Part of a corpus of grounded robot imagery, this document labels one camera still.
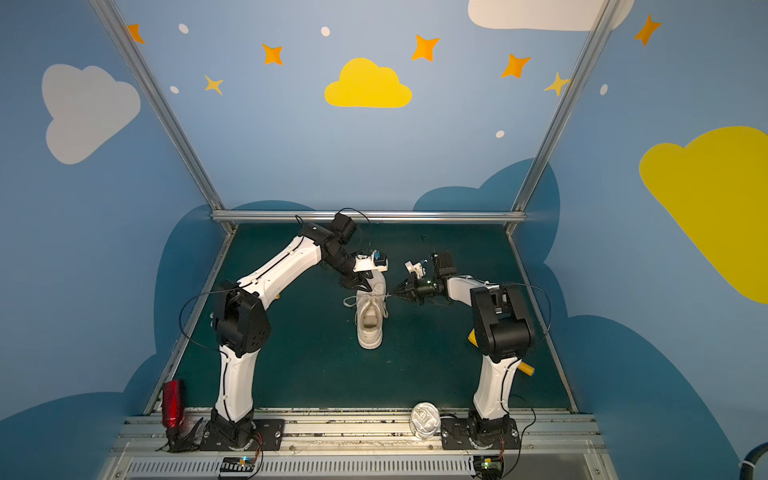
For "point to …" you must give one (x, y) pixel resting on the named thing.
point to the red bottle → (173, 403)
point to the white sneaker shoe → (370, 311)
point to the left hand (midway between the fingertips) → (367, 276)
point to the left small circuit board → (237, 464)
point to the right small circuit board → (489, 467)
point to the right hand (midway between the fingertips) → (392, 290)
